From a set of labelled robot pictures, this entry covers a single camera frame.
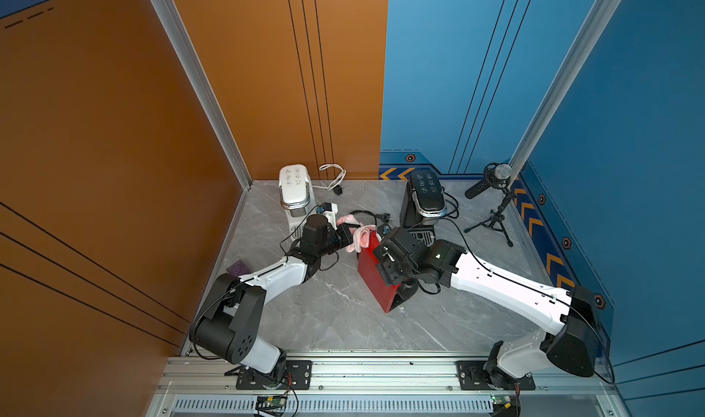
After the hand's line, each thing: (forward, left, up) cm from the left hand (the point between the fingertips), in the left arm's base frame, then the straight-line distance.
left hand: (362, 224), depth 86 cm
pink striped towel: (-7, 0, +5) cm, 8 cm away
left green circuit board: (-44, +23, -17) cm, 53 cm away
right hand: (-14, -8, 0) cm, 16 cm away
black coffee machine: (+4, -19, +6) cm, 20 cm away
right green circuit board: (-43, -38, -19) cm, 61 cm away
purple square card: (-10, +41, -12) cm, 44 cm away
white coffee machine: (+7, +21, +5) cm, 23 cm away
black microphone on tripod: (+15, -44, +8) cm, 48 cm away
